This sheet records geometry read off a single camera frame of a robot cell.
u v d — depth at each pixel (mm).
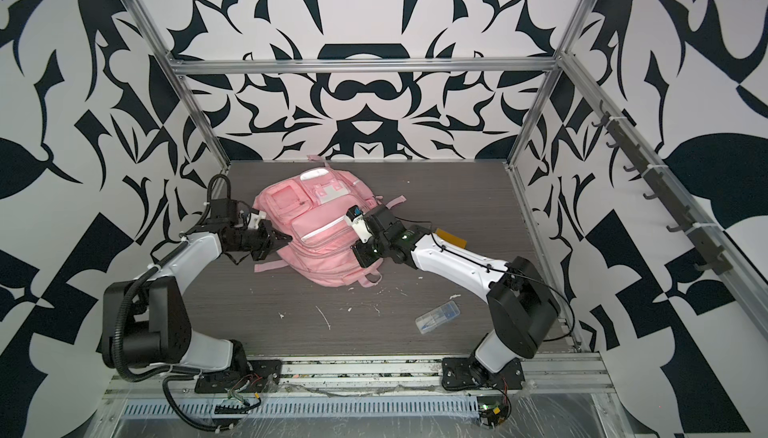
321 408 648
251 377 723
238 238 739
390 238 637
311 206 937
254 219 855
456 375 742
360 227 743
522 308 437
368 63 905
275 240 803
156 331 437
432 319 827
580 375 760
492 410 711
